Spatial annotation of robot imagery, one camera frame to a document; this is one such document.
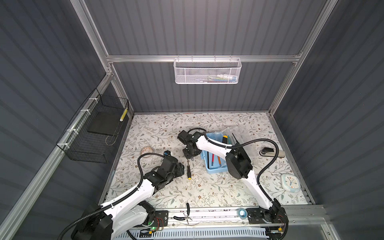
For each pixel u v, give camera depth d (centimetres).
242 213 75
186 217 75
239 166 60
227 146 61
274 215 63
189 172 88
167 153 77
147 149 99
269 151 96
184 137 79
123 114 81
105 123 77
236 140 91
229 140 94
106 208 43
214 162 93
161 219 72
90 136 72
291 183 82
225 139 96
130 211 58
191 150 84
